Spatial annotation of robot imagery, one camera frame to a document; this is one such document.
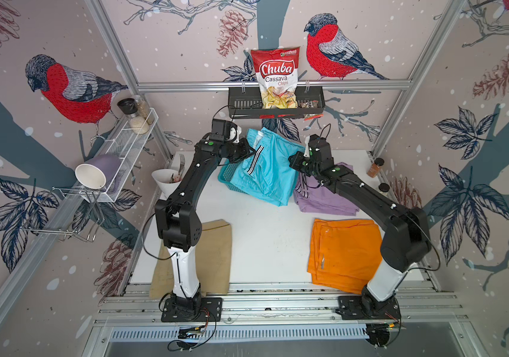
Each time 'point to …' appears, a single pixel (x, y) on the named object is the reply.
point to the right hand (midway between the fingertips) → (285, 156)
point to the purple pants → (315, 196)
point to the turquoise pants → (269, 175)
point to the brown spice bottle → (374, 169)
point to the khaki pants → (213, 261)
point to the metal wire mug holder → (68, 213)
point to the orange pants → (344, 254)
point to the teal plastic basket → (225, 174)
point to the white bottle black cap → (384, 187)
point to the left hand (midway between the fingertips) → (258, 145)
